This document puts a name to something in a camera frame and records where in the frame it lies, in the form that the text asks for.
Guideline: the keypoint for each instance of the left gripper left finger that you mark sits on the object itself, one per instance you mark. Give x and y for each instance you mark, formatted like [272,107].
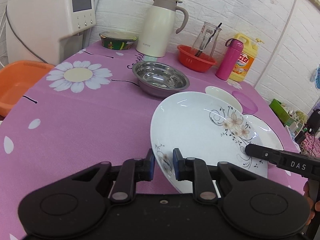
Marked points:
[127,175]

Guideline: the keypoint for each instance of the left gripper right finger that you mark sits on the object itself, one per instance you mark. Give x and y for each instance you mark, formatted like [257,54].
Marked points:
[196,171]

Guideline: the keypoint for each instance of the white floral plate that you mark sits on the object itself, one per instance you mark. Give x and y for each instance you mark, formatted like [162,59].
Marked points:
[204,127]

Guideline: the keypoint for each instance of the white blue-rimmed plate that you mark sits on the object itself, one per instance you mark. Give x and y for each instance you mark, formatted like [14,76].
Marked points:
[266,134]

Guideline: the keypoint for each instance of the red white ceramic bowl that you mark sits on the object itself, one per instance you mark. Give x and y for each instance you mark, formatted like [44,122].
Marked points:
[224,96]

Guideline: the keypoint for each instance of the purple plastic bowl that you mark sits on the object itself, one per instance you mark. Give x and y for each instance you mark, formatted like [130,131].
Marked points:
[248,105]

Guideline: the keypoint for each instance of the stainless steel bowl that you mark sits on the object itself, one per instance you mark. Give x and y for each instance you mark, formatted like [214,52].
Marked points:
[158,79]

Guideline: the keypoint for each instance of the person right hand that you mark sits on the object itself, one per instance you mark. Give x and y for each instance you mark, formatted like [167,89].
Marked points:
[314,207]

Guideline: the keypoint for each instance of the black charger adapter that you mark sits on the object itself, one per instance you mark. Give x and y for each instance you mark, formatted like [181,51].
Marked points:
[300,137]

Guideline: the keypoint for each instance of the green plastic box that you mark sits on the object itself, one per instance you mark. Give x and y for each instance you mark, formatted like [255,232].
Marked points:
[279,111]

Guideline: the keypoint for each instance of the red plastic basket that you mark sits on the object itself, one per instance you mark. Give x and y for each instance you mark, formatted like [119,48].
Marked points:
[186,56]

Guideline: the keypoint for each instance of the yellow detergent bottle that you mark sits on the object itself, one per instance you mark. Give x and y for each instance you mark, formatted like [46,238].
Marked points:
[246,58]

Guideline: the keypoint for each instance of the pink thermos bottle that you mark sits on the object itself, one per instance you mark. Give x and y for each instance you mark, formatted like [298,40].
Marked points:
[234,50]

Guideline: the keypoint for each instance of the green instant noodle bowl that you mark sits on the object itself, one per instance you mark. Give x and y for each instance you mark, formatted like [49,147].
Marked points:
[117,40]

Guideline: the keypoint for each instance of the white thermos jug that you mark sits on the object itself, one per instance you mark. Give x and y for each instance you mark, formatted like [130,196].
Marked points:
[158,27]

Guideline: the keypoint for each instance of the dark stirring stick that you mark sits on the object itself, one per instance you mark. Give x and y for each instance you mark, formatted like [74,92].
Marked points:
[207,41]

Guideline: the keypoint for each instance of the orange plastic basin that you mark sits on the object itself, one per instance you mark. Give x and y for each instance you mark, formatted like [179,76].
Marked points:
[17,78]

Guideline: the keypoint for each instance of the white water dispenser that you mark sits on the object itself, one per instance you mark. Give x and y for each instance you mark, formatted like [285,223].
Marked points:
[48,31]

